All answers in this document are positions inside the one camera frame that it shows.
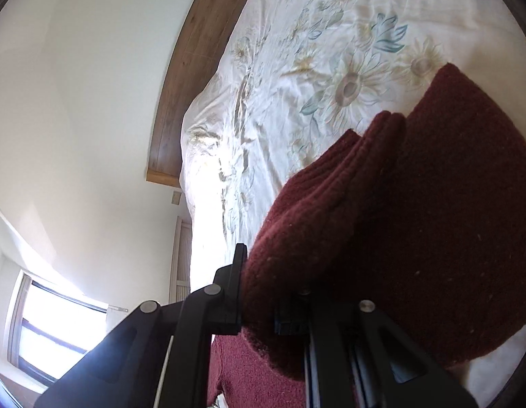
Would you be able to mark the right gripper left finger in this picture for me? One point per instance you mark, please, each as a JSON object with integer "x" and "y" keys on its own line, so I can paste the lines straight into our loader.
{"x": 158, "y": 355}

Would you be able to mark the wooden headboard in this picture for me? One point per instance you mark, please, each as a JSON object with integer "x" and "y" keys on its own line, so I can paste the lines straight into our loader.
{"x": 195, "y": 58}

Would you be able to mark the dark red knit sweater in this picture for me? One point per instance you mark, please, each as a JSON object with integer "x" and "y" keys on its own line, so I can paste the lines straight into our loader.
{"x": 424, "y": 215}

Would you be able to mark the window with dark frame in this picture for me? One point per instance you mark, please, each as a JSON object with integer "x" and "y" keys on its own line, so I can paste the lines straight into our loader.
{"x": 47, "y": 326}

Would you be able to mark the beige wall switch left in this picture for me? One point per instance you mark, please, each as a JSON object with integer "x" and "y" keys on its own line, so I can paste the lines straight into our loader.
{"x": 176, "y": 197}

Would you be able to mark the white louvered radiator cover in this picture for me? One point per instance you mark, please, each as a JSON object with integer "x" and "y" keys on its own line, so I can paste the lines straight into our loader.
{"x": 179, "y": 284}

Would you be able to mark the floral white bed duvet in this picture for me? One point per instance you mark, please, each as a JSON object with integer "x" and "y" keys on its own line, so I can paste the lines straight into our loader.
{"x": 296, "y": 75}

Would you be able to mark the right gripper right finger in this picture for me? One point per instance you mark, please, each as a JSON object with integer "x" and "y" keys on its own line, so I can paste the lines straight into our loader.
{"x": 378, "y": 367}

